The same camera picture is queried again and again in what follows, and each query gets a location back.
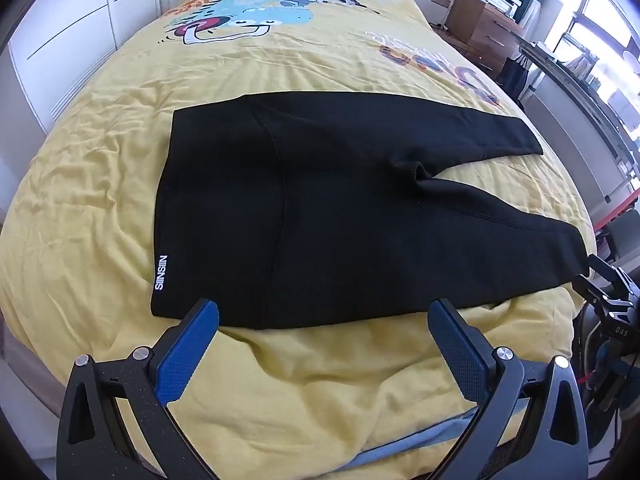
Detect grey bed sheet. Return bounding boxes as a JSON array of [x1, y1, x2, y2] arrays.
[[345, 405, 481, 477]]

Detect white wardrobe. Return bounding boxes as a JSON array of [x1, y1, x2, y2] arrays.
[[7, 0, 193, 131]]

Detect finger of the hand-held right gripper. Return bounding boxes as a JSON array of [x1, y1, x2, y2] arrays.
[[572, 280, 621, 322], [586, 254, 632, 292]]

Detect wooden drawer cabinet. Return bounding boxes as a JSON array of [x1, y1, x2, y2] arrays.
[[445, 0, 523, 78]]

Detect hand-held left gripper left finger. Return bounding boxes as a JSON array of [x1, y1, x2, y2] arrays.
[[56, 298, 221, 480]]

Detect long grey desk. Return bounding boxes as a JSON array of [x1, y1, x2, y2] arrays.
[[510, 30, 640, 186]]

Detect red desk frame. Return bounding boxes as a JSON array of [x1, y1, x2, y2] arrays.
[[594, 194, 633, 233]]

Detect yellow printed blanket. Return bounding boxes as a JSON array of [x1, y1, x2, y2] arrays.
[[0, 0, 601, 471]]

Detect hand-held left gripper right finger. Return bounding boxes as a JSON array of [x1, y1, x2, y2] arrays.
[[426, 298, 591, 480]]

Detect black pants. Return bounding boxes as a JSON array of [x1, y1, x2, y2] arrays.
[[150, 89, 592, 332]]

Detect black bag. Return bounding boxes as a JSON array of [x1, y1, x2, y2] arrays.
[[497, 55, 538, 106]]

